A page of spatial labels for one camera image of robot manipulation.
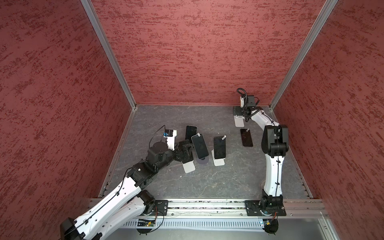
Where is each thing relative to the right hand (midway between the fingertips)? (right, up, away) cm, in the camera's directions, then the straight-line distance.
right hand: (239, 111), depth 107 cm
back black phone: (-36, -13, -15) cm, 41 cm away
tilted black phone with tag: (-30, -21, -23) cm, 43 cm away
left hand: (-37, -20, -35) cm, 55 cm away
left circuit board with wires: (-58, -58, -35) cm, 89 cm away
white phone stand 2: (-2, -7, -4) cm, 9 cm away
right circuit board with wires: (+5, -58, -36) cm, 69 cm away
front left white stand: (-36, -34, -20) cm, 54 cm away
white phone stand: (-19, -33, -18) cm, 42 cm away
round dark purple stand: (-28, -32, -17) cm, 45 cm away
